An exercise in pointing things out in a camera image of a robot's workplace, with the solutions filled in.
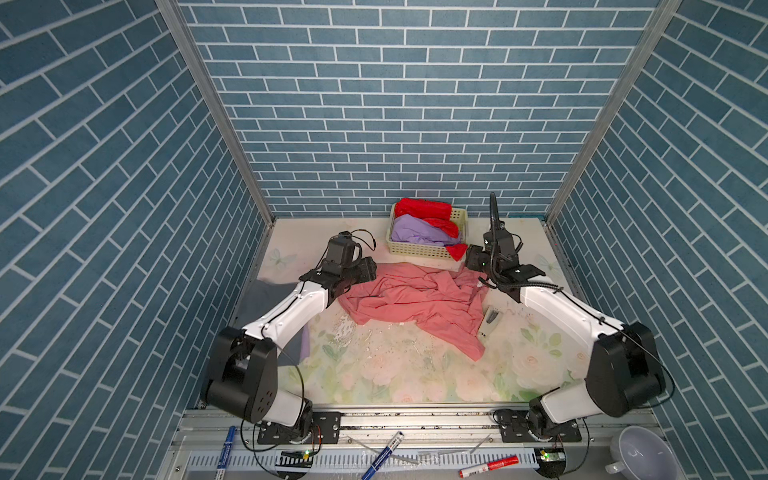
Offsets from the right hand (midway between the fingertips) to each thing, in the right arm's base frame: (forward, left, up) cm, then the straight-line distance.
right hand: (473, 248), depth 88 cm
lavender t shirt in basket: (+15, +20, -8) cm, 26 cm away
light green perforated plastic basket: (+27, +1, -14) cm, 30 cm away
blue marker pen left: (-58, +58, -16) cm, 83 cm away
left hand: (-7, +31, -3) cm, 32 cm away
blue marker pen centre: (-49, +20, -17) cm, 55 cm away
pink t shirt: (-7, +6, -16) cm, 18 cm away
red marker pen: (-52, +1, -18) cm, 55 cm away
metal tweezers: (-50, +13, -18) cm, 55 cm away
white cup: (-46, -39, -19) cm, 63 cm away
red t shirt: (+27, +9, -12) cm, 31 cm away
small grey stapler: (-15, -6, -17) cm, 23 cm away
